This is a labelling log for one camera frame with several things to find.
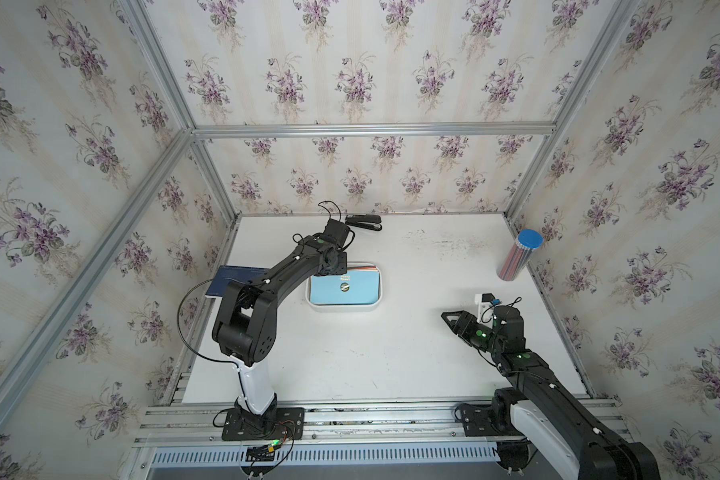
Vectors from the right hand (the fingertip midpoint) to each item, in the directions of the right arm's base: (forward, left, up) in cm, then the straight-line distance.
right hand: (449, 319), depth 84 cm
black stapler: (+43, +25, -4) cm, 49 cm away
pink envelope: (+17, +26, 0) cm, 31 cm away
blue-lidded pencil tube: (+19, -23, +7) cm, 30 cm away
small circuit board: (-32, +49, -9) cm, 60 cm away
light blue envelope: (+11, +28, -2) cm, 31 cm away
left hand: (+16, +33, +2) cm, 37 cm away
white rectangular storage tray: (+6, +30, -5) cm, 31 cm away
